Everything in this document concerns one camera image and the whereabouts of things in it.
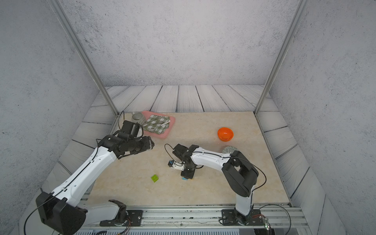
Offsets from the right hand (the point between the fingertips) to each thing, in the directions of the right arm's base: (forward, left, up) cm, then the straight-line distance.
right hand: (188, 173), depth 85 cm
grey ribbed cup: (+39, +38, +6) cm, 54 cm away
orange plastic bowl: (+29, -25, -1) cm, 38 cm away
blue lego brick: (-2, +3, -2) cm, 4 cm away
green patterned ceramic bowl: (+17, -26, -1) cm, 31 cm away
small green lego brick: (-2, +20, -1) cm, 20 cm away
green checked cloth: (+38, +25, -1) cm, 46 cm away
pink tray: (+30, +20, -3) cm, 36 cm away
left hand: (+8, +18, +17) cm, 26 cm away
